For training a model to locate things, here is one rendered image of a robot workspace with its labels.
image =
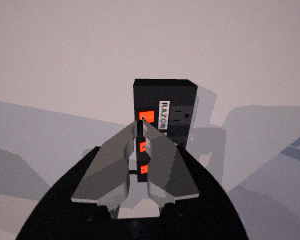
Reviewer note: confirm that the black power strip panel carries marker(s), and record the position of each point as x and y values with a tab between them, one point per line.
168	105

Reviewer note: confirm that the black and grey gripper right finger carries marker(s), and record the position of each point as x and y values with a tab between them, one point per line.
175	176

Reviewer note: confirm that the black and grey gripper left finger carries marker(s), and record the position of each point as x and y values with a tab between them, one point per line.
100	178

